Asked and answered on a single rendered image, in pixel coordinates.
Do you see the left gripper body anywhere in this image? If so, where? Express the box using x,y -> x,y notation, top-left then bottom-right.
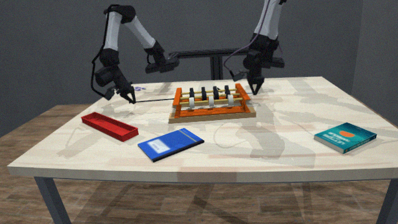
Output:
234,64 -> 264,83

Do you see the blue notebook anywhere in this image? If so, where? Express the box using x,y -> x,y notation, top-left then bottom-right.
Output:
137,128 -> 205,162

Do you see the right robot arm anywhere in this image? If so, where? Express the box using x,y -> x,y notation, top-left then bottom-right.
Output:
94,6 -> 178,87

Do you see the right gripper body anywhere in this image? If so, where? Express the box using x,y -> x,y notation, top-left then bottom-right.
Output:
105,74 -> 133,96

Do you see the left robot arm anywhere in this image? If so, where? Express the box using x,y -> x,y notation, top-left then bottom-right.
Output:
243,0 -> 287,70

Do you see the teal paperback book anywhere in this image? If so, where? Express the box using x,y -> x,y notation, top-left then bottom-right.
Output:
314,123 -> 377,154

